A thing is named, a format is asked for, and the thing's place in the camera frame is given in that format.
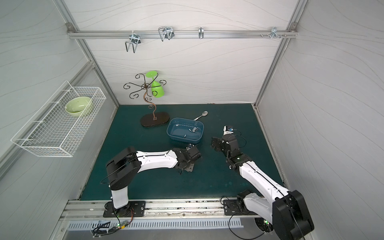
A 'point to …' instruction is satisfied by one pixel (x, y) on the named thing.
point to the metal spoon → (204, 113)
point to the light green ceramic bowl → (76, 106)
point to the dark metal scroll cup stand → (149, 120)
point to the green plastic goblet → (157, 90)
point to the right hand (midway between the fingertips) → (220, 137)
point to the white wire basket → (59, 125)
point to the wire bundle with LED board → (103, 229)
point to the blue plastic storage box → (186, 130)
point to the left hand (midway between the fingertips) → (189, 165)
